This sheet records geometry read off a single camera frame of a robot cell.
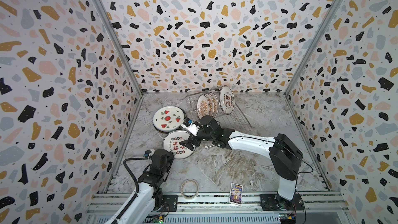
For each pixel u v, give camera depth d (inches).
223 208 28.8
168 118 40.6
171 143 36.3
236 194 29.8
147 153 30.6
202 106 40.4
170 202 28.9
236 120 41.0
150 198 22.6
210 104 38.9
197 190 30.0
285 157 18.7
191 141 28.3
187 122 27.2
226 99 42.2
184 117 40.6
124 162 25.7
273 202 29.3
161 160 26.3
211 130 25.6
